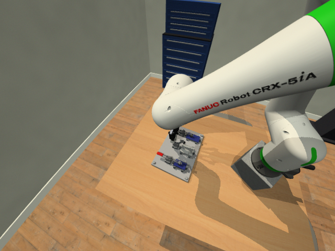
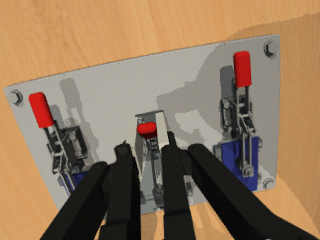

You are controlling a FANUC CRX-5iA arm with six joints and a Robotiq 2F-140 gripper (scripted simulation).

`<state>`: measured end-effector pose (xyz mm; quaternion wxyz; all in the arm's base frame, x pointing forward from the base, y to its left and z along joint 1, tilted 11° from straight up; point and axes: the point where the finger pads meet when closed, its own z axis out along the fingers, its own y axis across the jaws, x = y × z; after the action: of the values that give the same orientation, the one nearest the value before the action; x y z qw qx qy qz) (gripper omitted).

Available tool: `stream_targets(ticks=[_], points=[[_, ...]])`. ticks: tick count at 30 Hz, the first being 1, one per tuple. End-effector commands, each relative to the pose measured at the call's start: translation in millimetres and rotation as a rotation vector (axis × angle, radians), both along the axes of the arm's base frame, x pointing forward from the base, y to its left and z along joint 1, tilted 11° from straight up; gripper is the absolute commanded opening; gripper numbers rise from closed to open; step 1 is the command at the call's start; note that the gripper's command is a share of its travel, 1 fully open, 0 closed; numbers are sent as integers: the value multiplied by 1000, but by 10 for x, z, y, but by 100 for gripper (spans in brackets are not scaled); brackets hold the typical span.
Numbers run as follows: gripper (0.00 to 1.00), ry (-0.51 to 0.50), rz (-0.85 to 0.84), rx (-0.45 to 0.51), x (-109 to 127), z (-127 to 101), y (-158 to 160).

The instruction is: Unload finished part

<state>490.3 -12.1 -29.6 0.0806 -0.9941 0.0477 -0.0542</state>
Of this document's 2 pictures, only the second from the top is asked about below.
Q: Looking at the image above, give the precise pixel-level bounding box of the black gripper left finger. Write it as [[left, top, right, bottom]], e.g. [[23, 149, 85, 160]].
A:
[[39, 117, 143, 240]]

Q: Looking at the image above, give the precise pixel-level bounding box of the blue rectangular plate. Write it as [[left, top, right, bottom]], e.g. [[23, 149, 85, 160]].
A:
[[64, 165, 92, 191]]

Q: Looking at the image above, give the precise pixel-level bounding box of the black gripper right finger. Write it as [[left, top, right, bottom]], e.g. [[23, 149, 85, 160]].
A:
[[155, 112, 319, 240]]

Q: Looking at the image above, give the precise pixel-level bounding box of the blue flat plate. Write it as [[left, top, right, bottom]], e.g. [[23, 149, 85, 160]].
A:
[[220, 134, 258, 191]]

